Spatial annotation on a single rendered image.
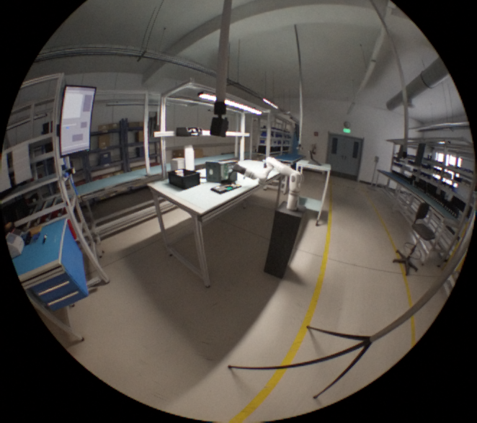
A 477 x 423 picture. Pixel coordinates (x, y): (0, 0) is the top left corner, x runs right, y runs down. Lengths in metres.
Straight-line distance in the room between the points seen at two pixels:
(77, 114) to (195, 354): 1.99
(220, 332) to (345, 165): 7.59
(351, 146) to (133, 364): 8.63
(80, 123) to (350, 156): 8.21
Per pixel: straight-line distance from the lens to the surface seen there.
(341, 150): 7.70
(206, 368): 1.45
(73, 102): 1.32
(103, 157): 4.44
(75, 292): 1.30
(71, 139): 1.32
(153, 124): 2.86
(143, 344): 1.63
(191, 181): 1.33
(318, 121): 7.70
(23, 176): 1.71
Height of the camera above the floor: 1.44
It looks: 18 degrees down
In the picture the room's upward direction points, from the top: 2 degrees clockwise
